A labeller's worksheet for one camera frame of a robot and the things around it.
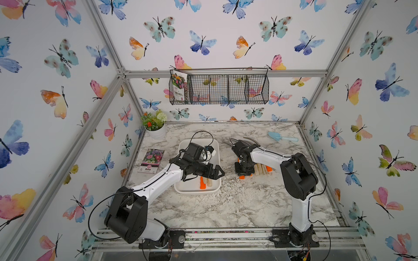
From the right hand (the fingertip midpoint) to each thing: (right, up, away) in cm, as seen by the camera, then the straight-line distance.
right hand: (241, 172), depth 94 cm
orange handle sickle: (-22, -6, -6) cm, 23 cm away
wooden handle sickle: (-18, -4, -5) cm, 20 cm away
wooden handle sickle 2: (+9, +1, +1) cm, 9 cm away
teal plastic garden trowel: (+27, +20, +17) cm, 38 cm away
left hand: (-13, +3, -13) cm, 19 cm away
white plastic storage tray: (-28, -6, -5) cm, 29 cm away
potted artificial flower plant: (-52, +29, +6) cm, 60 cm away
